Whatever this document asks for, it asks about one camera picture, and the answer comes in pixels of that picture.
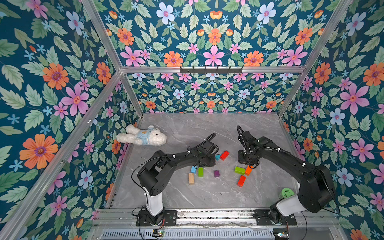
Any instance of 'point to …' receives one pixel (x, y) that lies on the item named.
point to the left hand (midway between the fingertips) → (216, 162)
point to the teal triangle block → (217, 157)
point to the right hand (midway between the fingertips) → (243, 159)
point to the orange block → (248, 170)
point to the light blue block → (193, 169)
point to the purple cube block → (216, 173)
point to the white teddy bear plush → (152, 136)
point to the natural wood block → (191, 177)
